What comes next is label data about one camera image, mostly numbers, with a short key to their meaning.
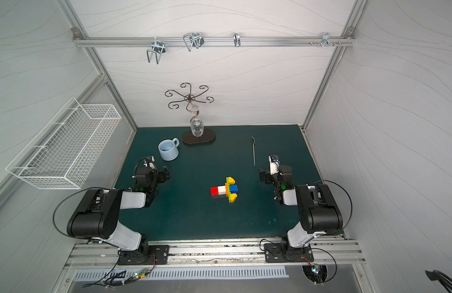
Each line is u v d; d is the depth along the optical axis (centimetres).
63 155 68
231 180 93
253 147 110
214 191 90
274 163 82
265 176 86
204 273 70
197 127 96
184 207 90
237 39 78
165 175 88
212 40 79
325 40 77
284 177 73
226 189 90
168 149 104
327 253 66
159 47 78
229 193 89
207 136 114
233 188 91
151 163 80
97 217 45
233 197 88
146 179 72
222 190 90
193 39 77
